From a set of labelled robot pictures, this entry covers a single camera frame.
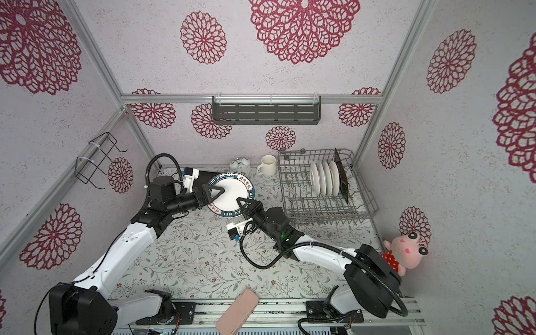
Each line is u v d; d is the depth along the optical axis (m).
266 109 0.95
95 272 0.43
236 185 0.76
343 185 0.95
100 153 0.80
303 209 1.03
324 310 0.66
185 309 0.75
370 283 0.42
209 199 0.66
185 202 0.66
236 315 0.72
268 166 1.13
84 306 0.39
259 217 0.67
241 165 1.07
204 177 0.71
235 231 0.66
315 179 0.99
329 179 0.95
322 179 0.97
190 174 0.70
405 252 0.72
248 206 0.70
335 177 0.96
